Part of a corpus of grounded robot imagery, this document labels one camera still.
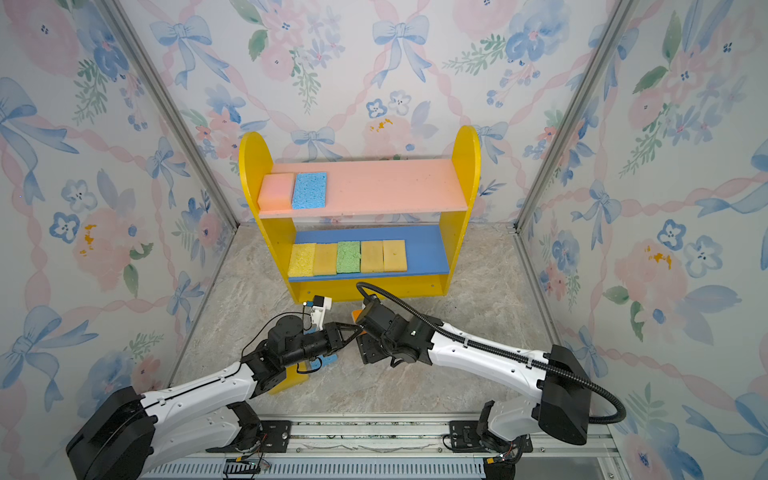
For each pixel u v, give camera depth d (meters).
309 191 0.70
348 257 0.90
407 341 0.53
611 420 0.42
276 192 0.69
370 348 0.67
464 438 0.73
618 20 0.69
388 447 0.74
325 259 0.90
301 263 0.90
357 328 0.76
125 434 0.41
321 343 0.69
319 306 0.74
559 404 0.38
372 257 0.90
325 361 0.70
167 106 0.84
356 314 0.78
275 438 0.74
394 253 0.91
